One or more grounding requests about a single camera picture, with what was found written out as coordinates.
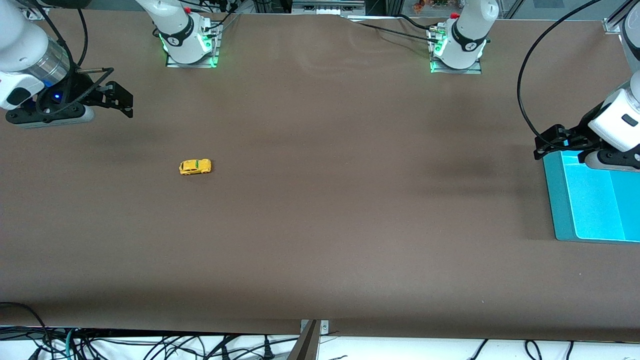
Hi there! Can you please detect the grey power strip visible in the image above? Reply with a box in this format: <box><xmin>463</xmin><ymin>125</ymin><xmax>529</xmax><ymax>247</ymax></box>
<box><xmin>291</xmin><ymin>0</ymin><xmax>367</xmax><ymax>16</ymax></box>

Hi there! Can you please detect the yellow toy beetle car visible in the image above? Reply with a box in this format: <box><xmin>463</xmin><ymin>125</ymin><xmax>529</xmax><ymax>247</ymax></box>
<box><xmin>178</xmin><ymin>158</ymin><xmax>213</xmax><ymax>176</ymax></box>

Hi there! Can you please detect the silver table edge bracket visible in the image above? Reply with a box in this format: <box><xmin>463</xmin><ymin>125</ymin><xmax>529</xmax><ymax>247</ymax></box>
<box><xmin>300</xmin><ymin>319</ymin><xmax>330</xmax><ymax>335</ymax></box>

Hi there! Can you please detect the black base cable bundle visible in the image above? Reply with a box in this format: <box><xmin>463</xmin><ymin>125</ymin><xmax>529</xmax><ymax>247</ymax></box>
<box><xmin>200</xmin><ymin>4</ymin><xmax>242</xmax><ymax>39</ymax></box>

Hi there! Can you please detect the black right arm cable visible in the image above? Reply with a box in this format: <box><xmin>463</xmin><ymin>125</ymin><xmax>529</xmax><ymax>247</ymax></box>
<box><xmin>25</xmin><ymin>0</ymin><xmax>116</xmax><ymax>123</ymax></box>

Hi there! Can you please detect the black floor cable tangle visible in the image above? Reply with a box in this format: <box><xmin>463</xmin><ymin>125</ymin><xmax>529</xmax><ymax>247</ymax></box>
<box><xmin>0</xmin><ymin>327</ymin><xmax>301</xmax><ymax>360</ymax></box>

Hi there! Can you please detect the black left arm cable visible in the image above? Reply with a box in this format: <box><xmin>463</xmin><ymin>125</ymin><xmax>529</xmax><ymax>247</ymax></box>
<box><xmin>516</xmin><ymin>0</ymin><xmax>603</xmax><ymax>146</ymax></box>

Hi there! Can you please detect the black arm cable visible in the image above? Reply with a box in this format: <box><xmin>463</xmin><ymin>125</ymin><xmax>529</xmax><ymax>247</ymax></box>
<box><xmin>516</xmin><ymin>0</ymin><xmax>603</xmax><ymax>146</ymax></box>
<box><xmin>25</xmin><ymin>0</ymin><xmax>116</xmax><ymax>123</ymax></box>

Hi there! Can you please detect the teal plastic storage bin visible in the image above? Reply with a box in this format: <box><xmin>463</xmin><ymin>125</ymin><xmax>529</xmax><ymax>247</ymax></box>
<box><xmin>542</xmin><ymin>149</ymin><xmax>640</xmax><ymax>245</ymax></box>

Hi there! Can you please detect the black looped floor cable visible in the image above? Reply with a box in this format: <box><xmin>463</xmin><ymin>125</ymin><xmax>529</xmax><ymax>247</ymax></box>
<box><xmin>0</xmin><ymin>301</ymin><xmax>50</xmax><ymax>347</ymax></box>

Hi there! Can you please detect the dark diagonal bar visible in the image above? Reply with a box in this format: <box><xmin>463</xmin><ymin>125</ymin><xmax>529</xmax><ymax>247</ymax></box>
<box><xmin>286</xmin><ymin>320</ymin><xmax>321</xmax><ymax>360</ymax></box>

